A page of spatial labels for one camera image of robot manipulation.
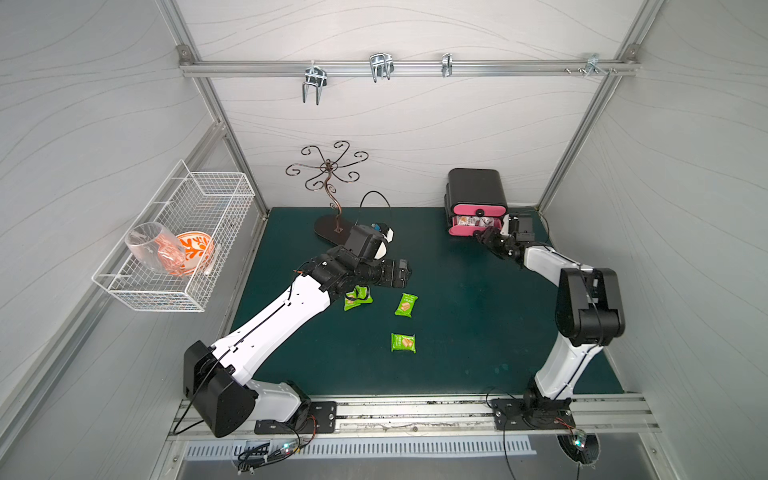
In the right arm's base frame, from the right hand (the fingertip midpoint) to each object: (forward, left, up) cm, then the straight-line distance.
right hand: (485, 235), depth 99 cm
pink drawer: (+4, +6, -1) cm, 7 cm away
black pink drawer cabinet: (+10, +3, +7) cm, 13 cm away
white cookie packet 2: (+7, -2, -1) cm, 7 cm away
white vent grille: (-61, +51, -6) cm, 80 cm away
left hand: (-25, +28, +14) cm, 40 cm away
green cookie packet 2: (-20, +41, -7) cm, 46 cm away
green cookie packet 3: (-23, +26, -9) cm, 36 cm away
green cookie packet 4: (-35, +27, -8) cm, 45 cm away
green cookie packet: (-22, +44, -8) cm, 50 cm away
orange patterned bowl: (-29, +76, +24) cm, 85 cm away
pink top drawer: (+11, -5, +1) cm, 12 cm away
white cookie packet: (+6, +6, 0) cm, 9 cm away
